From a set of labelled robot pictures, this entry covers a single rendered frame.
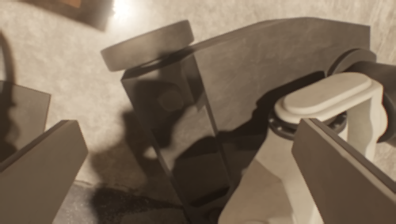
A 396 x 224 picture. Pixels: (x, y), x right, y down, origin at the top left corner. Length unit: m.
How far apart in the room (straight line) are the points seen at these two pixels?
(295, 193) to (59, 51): 0.58
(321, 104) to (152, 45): 0.31
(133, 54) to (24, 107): 0.38
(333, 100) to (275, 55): 0.16
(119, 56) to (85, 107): 0.27
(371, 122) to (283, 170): 0.22
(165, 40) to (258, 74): 0.22
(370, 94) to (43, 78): 0.72
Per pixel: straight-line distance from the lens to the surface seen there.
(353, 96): 0.43
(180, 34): 0.39
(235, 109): 0.47
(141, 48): 0.37
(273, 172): 0.33
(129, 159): 0.68
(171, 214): 0.86
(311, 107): 0.38
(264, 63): 0.48
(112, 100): 0.60
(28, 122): 0.68
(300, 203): 0.29
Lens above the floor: 0.57
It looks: 64 degrees down
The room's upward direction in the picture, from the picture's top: 144 degrees clockwise
